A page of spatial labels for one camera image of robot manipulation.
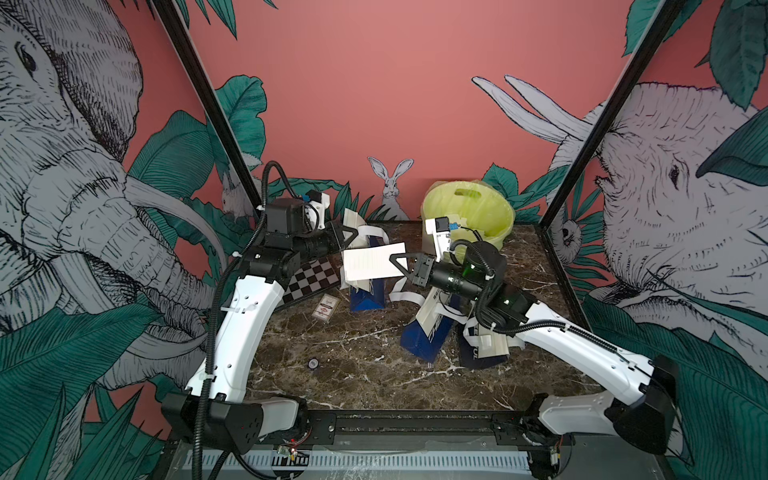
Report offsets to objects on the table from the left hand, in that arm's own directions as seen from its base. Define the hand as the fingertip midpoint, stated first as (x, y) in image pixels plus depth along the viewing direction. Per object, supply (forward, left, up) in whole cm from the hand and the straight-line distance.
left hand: (357, 228), depth 69 cm
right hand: (-11, -7, +3) cm, 13 cm away
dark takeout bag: (-23, -28, -17) cm, 40 cm away
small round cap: (-18, +15, -37) cm, 44 cm away
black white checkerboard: (+10, +19, -34) cm, 41 cm away
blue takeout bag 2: (-20, -15, -17) cm, 30 cm away
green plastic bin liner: (+23, -38, -18) cm, 47 cm away
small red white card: (-1, +13, -35) cm, 38 cm away
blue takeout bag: (-11, -3, -12) cm, 17 cm away
